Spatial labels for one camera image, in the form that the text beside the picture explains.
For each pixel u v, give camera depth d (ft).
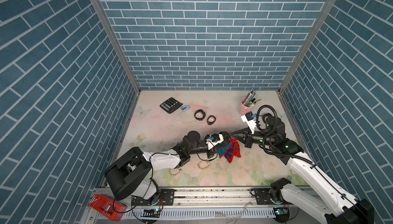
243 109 3.25
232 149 2.53
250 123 2.11
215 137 2.10
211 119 3.36
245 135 2.15
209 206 2.38
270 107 1.80
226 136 2.42
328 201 1.42
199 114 3.45
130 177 1.40
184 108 3.51
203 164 2.78
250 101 3.27
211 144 2.06
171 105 3.57
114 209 2.21
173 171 2.68
